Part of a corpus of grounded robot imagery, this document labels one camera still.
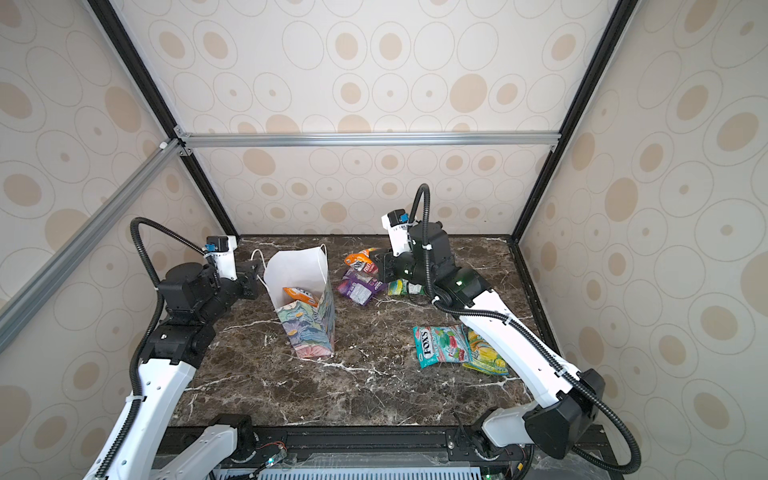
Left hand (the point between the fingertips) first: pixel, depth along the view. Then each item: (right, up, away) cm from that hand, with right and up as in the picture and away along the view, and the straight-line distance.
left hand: (264, 257), depth 68 cm
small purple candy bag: (+18, -9, +32) cm, 38 cm away
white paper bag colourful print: (0, -8, +26) cm, 27 cm away
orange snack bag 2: (+21, -1, +2) cm, 21 cm away
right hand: (+25, +1, 0) cm, 25 cm away
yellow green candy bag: (+56, -28, +17) cm, 65 cm away
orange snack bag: (+2, -11, +19) cm, 22 cm away
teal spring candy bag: (+44, -25, +19) cm, 54 cm away
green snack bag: (+33, -10, +34) cm, 49 cm away
